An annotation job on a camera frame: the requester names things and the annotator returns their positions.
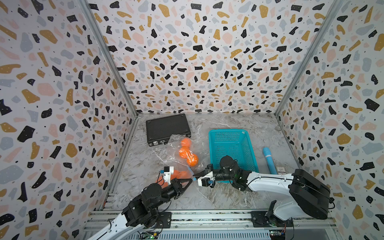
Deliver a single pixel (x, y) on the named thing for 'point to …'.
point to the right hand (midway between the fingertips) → (195, 173)
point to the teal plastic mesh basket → (236, 143)
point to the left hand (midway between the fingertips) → (194, 182)
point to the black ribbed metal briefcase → (159, 130)
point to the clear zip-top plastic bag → (198, 147)
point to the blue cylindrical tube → (267, 154)
